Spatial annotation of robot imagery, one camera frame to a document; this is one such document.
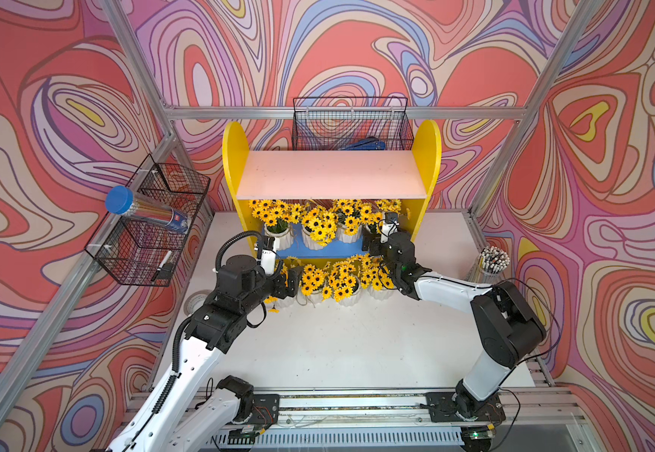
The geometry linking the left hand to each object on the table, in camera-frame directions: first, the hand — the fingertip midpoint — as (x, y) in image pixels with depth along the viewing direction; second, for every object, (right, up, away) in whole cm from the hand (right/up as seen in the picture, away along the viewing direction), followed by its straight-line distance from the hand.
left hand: (291, 265), depth 71 cm
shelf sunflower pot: (-5, +13, +8) cm, 16 cm away
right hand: (+25, +8, +20) cm, 33 cm away
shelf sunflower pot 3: (+15, +12, +12) cm, 23 cm away
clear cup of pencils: (+58, 0, +12) cm, 59 cm away
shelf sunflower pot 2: (+6, +10, +8) cm, 14 cm away
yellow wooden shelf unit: (+7, +17, +16) cm, 25 cm away
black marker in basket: (-35, 0, +2) cm, 35 cm away
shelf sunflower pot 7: (+24, -5, +15) cm, 29 cm away
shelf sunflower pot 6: (+14, -7, +12) cm, 20 cm away
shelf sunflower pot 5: (+4, -7, +12) cm, 14 cm away
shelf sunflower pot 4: (+27, +17, +12) cm, 34 cm away
